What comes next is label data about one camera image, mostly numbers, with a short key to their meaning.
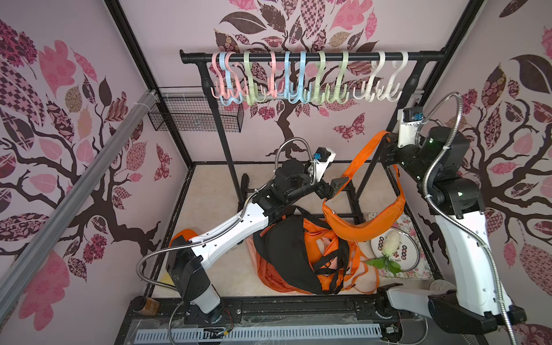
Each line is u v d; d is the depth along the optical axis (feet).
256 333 2.29
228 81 1.81
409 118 1.51
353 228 2.41
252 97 1.92
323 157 1.74
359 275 2.68
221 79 1.81
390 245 2.80
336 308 2.47
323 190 1.91
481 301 1.17
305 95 1.90
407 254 2.81
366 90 3.61
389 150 1.67
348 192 3.41
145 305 2.22
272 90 1.90
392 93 1.97
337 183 1.86
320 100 1.87
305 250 2.61
